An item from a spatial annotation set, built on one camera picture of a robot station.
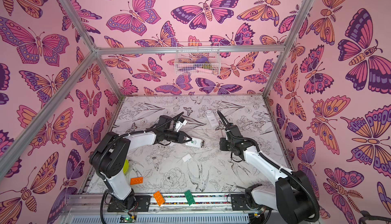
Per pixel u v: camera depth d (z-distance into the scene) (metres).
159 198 0.75
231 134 0.66
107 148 0.51
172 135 0.81
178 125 0.85
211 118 1.06
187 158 0.88
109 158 0.49
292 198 0.40
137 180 0.81
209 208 0.73
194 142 0.89
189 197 0.75
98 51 0.92
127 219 0.72
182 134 0.83
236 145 0.64
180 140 0.80
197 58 0.96
